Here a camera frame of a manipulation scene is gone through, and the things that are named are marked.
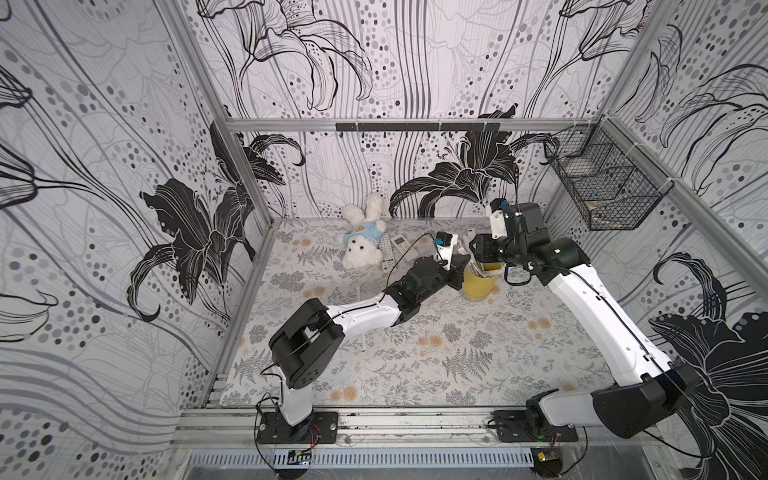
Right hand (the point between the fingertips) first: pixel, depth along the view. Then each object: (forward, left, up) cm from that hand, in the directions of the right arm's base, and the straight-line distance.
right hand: (481, 240), depth 76 cm
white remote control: (+14, +26, -24) cm, 38 cm away
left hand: (-2, +2, -6) cm, 7 cm away
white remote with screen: (+22, +21, -26) cm, 40 cm away
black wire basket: (+23, -43, +1) cm, 48 cm away
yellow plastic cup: (-1, -3, -23) cm, 23 cm away
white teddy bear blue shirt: (+11, +34, -18) cm, 40 cm away
